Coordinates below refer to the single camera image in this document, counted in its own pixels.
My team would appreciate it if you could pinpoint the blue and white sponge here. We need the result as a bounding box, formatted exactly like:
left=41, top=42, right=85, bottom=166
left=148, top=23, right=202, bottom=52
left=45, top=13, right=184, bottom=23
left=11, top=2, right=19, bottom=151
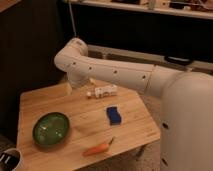
left=106, top=106, right=122, bottom=125

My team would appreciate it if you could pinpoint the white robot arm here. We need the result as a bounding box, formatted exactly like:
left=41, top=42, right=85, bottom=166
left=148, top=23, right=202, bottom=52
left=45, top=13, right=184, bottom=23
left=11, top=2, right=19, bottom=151
left=54, top=38, right=213, bottom=171

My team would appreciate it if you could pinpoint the green ceramic bowl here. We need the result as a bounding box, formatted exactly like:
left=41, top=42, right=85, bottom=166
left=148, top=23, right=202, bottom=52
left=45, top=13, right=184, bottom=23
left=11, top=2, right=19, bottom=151
left=32, top=112, right=70, bottom=147

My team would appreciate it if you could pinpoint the white plastic bottle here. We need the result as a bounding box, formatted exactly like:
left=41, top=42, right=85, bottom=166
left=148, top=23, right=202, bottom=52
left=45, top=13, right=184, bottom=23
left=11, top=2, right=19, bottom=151
left=86, top=84, right=118, bottom=98

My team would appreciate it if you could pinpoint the wooden table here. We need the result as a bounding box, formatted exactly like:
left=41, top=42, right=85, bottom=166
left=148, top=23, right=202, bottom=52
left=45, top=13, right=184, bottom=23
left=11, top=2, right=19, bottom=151
left=17, top=83, right=160, bottom=171

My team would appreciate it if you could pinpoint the orange carrot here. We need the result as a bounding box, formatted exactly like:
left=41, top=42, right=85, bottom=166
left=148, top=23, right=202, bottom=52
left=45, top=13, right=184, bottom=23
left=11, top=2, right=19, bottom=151
left=82, top=139, right=114, bottom=157

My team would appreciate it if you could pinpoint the long wooden shelf bench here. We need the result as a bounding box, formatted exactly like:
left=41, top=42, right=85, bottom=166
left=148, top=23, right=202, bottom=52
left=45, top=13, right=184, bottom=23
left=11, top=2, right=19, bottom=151
left=88, top=45, right=213, bottom=75

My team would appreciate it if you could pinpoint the metal pole stand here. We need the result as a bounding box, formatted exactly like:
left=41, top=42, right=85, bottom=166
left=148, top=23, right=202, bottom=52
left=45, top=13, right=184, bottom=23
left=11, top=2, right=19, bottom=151
left=68, top=0, right=77, bottom=38

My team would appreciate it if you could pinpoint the white cup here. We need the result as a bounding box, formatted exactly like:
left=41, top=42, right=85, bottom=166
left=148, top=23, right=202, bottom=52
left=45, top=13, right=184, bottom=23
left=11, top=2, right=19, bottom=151
left=0, top=148, right=22, bottom=171

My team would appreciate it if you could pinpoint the upper wooden shelf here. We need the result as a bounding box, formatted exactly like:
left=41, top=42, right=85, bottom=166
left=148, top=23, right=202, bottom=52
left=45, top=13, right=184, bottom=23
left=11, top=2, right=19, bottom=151
left=63, top=0, right=213, bottom=20

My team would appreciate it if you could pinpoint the black handle on bench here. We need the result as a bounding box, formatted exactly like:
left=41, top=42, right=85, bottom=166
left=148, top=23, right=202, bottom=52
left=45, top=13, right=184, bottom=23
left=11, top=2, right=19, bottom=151
left=164, top=56, right=194, bottom=66

